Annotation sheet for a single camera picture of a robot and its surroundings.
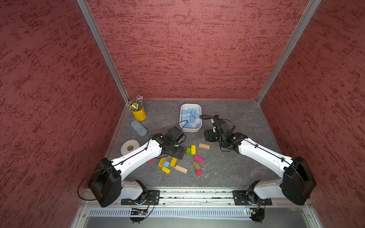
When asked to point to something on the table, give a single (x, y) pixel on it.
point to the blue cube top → (189, 111)
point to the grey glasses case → (139, 128)
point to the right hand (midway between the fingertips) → (209, 135)
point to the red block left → (151, 160)
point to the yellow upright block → (193, 149)
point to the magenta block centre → (198, 158)
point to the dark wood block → (196, 165)
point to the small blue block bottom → (167, 164)
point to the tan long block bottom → (181, 169)
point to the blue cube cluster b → (188, 118)
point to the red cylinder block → (198, 172)
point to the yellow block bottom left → (166, 170)
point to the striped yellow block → (162, 162)
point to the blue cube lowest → (197, 125)
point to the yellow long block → (173, 162)
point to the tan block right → (204, 146)
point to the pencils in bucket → (139, 101)
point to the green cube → (188, 150)
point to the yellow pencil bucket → (139, 115)
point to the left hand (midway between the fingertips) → (175, 155)
